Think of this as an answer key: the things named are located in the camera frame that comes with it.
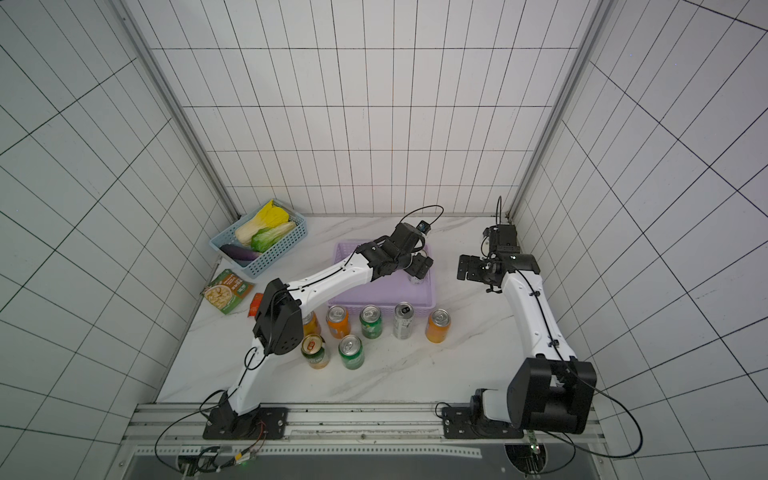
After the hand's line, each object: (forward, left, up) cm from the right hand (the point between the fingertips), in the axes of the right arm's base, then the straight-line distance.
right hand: (465, 266), depth 84 cm
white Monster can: (-6, +14, +1) cm, 16 cm away
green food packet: (-4, +76, -15) cm, 78 cm away
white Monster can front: (-16, +17, -4) cm, 24 cm away
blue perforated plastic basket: (+2, +69, -10) cm, 70 cm away
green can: (-24, +30, -5) cm, 39 cm away
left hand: (+4, +15, -3) cm, 16 cm away
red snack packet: (-8, +65, -15) cm, 67 cm away
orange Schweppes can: (-16, +8, -6) cm, 19 cm away
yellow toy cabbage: (+25, +69, -7) cm, 74 cm away
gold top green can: (-25, +40, -5) cm, 47 cm away
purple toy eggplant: (+9, +76, -11) cm, 78 cm away
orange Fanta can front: (-16, +35, -6) cm, 39 cm away
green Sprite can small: (-15, +26, -6) cm, 31 cm away
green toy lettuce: (+14, +67, -7) cm, 68 cm away
